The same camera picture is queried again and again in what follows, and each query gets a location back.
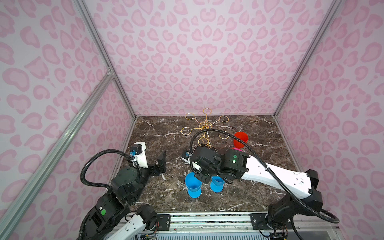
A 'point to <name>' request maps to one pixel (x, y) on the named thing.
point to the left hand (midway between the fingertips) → (154, 149)
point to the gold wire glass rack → (204, 141)
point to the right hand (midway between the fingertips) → (196, 169)
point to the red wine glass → (242, 136)
